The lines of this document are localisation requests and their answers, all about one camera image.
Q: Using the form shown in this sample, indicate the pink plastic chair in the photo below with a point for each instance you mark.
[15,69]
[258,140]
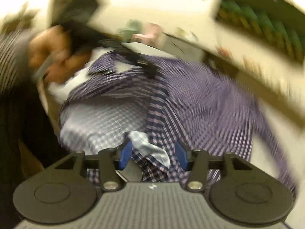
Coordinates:
[150,36]

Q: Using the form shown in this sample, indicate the wall mounted television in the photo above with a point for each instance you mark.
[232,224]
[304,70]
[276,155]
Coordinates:
[276,22]

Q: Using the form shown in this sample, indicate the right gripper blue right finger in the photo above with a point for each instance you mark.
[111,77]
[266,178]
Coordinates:
[195,161]

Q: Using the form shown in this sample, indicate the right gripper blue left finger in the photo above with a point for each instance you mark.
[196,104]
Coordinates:
[110,161]

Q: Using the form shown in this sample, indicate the person's left hand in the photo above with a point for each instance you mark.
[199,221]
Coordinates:
[56,44]

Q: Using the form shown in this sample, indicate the blue plaid shirt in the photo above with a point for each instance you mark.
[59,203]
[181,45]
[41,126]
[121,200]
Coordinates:
[184,102]

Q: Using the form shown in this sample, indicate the green plastic chair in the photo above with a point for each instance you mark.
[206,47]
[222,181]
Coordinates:
[132,27]

